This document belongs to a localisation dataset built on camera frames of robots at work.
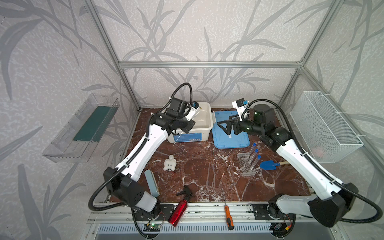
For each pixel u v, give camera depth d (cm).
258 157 92
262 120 54
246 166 89
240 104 60
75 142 63
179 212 72
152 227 71
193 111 68
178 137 96
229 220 70
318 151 73
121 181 39
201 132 91
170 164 87
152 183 79
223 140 101
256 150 80
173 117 52
